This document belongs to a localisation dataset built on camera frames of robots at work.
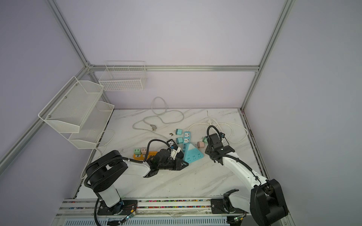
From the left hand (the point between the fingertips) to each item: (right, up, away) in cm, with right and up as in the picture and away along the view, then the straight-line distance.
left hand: (186, 165), depth 84 cm
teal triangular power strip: (+3, +7, +3) cm, 8 cm away
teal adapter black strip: (-6, +19, +20) cm, 28 cm away
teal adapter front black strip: (-5, +14, +14) cm, 20 cm away
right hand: (+15, +10, +2) cm, 18 cm away
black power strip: (-10, +11, +11) cm, 18 cm away
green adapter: (+13, +13, +15) cm, 24 cm away
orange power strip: (-30, +4, +6) cm, 31 cm away
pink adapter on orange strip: (-27, +8, +4) cm, 29 cm away
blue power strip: (+1, +16, +17) cm, 23 cm away
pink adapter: (+10, +11, +12) cm, 19 cm away
